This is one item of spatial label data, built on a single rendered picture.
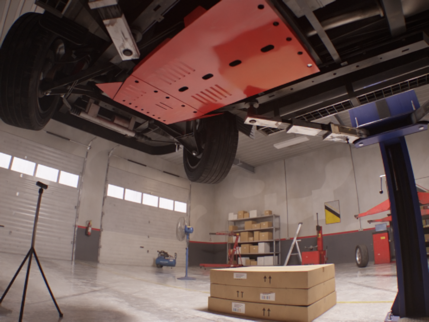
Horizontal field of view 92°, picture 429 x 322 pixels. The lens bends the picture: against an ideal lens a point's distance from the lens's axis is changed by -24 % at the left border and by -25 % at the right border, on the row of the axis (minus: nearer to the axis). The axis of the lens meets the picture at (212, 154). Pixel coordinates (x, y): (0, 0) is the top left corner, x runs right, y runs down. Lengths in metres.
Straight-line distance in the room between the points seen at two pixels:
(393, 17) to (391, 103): 1.06
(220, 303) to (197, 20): 2.44
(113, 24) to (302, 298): 2.27
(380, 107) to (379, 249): 6.57
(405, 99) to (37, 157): 9.21
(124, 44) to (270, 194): 10.75
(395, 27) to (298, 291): 2.02
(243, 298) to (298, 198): 8.65
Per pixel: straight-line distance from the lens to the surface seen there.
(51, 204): 9.17
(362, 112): 2.50
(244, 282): 2.58
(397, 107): 2.47
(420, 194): 4.52
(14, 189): 8.99
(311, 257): 8.94
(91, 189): 9.64
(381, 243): 8.62
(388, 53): 1.71
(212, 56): 1.47
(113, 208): 10.00
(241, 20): 1.28
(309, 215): 10.66
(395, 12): 1.60
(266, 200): 11.67
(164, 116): 2.10
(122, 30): 1.22
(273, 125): 1.90
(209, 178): 2.33
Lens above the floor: 0.62
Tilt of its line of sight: 22 degrees up
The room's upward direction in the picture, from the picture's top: 1 degrees clockwise
